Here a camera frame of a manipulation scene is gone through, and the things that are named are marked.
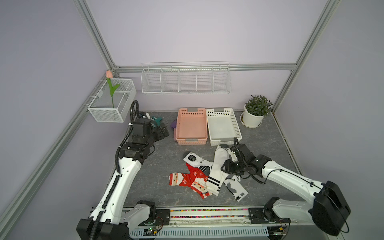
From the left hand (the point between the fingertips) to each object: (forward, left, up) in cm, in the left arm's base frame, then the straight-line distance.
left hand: (160, 129), depth 75 cm
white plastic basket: (+21, -39, -27) cm, 52 cm away
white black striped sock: (-4, -34, -25) cm, 43 cm away
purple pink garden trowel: (+23, -3, -25) cm, 34 cm away
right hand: (-15, -32, -19) cm, 40 cm away
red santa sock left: (-16, -8, -27) cm, 33 cm away
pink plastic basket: (+21, -16, -26) cm, 37 cm away
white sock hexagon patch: (-6, -17, -25) cm, 31 cm away
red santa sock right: (-20, -18, -26) cm, 38 cm away
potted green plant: (+21, -61, -10) cm, 65 cm away
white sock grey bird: (-20, -37, -27) cm, 50 cm away
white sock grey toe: (+2, -37, -24) cm, 44 cm away
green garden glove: (+31, +10, -27) cm, 42 cm away
